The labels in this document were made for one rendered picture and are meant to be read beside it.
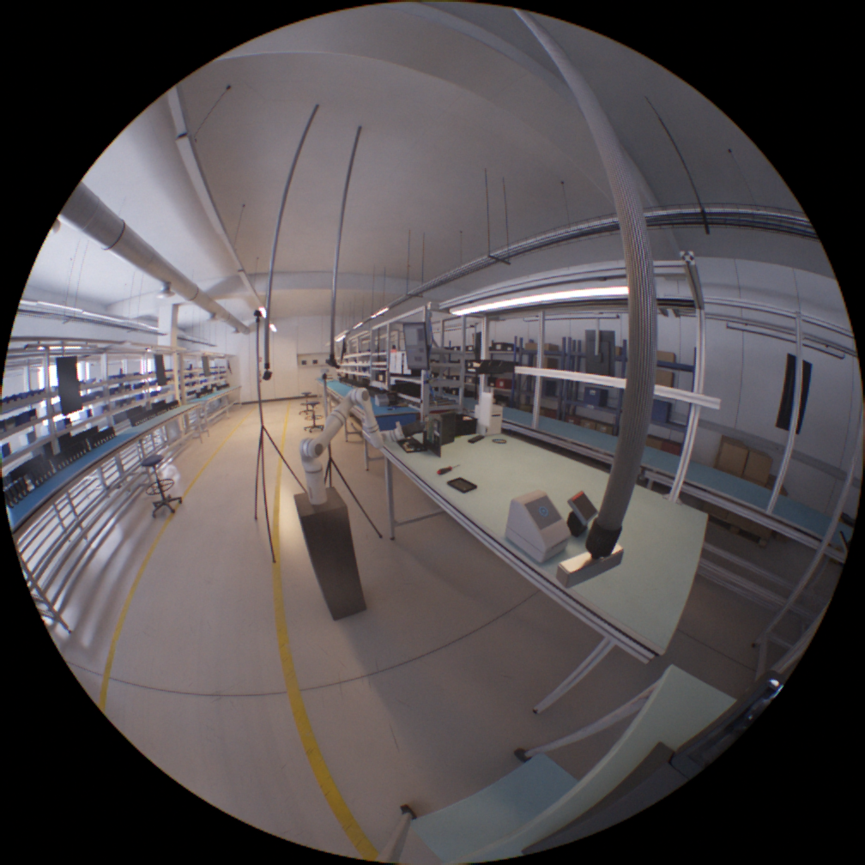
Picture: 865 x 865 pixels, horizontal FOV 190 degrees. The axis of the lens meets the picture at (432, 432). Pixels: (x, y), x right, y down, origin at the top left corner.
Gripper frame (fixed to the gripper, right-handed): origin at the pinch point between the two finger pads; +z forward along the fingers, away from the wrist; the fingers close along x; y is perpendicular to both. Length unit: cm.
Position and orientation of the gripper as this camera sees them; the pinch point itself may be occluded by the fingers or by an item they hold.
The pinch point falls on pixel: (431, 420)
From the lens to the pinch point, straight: 152.5
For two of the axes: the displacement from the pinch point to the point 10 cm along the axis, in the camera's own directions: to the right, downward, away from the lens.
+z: 9.4, -3.3, -0.9
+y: 2.1, 3.4, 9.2
